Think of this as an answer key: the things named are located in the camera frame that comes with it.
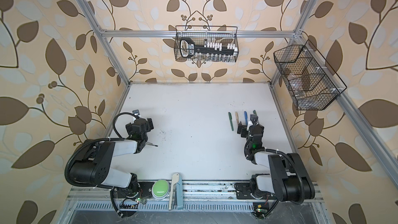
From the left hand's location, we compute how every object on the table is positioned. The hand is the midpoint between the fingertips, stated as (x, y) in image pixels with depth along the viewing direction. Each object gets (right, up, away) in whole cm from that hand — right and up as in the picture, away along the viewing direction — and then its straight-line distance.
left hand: (140, 119), depth 92 cm
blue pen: (+67, 0, +9) cm, 67 cm away
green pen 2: (+73, +3, +11) cm, 73 cm away
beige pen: (+60, +1, +10) cm, 61 cm away
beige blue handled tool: (+26, -27, -18) cm, 41 cm away
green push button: (+18, -31, -19) cm, 40 cm away
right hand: (+66, -3, -2) cm, 66 cm away
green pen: (+56, -2, +7) cm, 57 cm away
